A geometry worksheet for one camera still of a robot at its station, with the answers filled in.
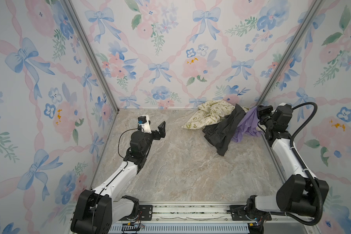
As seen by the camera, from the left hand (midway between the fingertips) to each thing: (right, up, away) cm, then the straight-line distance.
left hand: (158, 120), depth 78 cm
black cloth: (+38, -8, +15) cm, 41 cm away
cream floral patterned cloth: (+35, +7, +24) cm, 44 cm away
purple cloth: (+53, -2, +9) cm, 54 cm away
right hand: (+54, +10, 0) cm, 55 cm away
